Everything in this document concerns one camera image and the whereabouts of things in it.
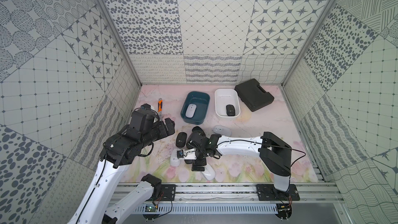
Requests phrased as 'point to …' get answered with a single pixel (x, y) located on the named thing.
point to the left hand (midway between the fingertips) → (170, 126)
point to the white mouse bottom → (209, 173)
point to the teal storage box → (201, 100)
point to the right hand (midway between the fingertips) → (194, 158)
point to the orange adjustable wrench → (159, 104)
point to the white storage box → (226, 96)
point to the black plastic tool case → (253, 95)
